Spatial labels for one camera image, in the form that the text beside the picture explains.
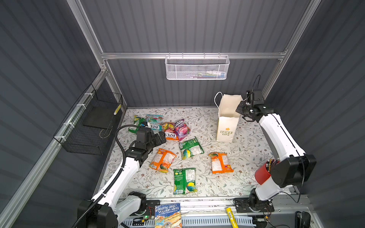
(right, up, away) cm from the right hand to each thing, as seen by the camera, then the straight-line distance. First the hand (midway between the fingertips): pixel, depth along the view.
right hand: (241, 108), depth 82 cm
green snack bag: (-70, -8, +26) cm, 75 cm away
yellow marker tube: (-10, -57, -13) cm, 59 cm away
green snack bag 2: (-30, -26, +11) cm, 41 cm away
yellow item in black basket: (-73, -1, -1) cm, 73 cm away
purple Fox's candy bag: (-36, -14, +18) cm, 42 cm away
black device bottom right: (+25, -56, -13) cm, 63 cm away
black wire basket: (-85, -12, -10) cm, 86 cm away
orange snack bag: (-47, -32, +4) cm, 57 cm away
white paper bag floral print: (-9, -5, -3) cm, 11 cm away
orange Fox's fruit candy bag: (-44, -14, +17) cm, 49 cm away
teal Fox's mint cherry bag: (-56, -8, +25) cm, 62 cm away
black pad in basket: (-78, -5, -7) cm, 79 cm away
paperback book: (-42, -54, -13) cm, 70 cm away
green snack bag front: (-34, -42, -2) cm, 54 cm away
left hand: (-49, -16, -1) cm, 51 cm away
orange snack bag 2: (-12, -34, +3) cm, 36 cm away
